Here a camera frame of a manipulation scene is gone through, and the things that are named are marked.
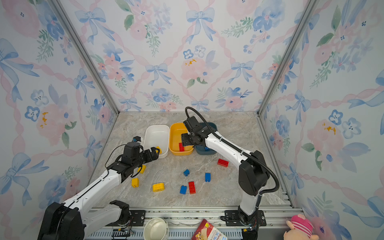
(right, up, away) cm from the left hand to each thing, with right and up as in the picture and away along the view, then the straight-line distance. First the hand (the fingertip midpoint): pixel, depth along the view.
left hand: (154, 150), depth 85 cm
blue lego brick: (+31, -16, +2) cm, 35 cm away
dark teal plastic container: (+27, -1, +12) cm, 29 cm away
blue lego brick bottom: (+17, -21, -2) cm, 27 cm away
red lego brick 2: (+15, -1, +13) cm, 19 cm away
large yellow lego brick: (+4, -19, -4) cm, 20 cm away
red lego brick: (+40, -9, +6) cm, 42 cm away
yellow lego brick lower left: (-10, -17, -3) cm, 20 cm away
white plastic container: (-3, +7, +22) cm, 23 cm away
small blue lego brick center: (+18, -13, +3) cm, 23 cm away
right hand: (+19, +7, +2) cm, 20 cm away
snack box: (+28, -34, -17) cm, 47 cm away
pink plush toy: (+71, -32, -19) cm, 80 cm away
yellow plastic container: (+10, +11, +24) cm, 28 cm away
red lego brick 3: (+22, -20, -2) cm, 30 cm away
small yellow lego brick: (+4, 0, 0) cm, 4 cm away
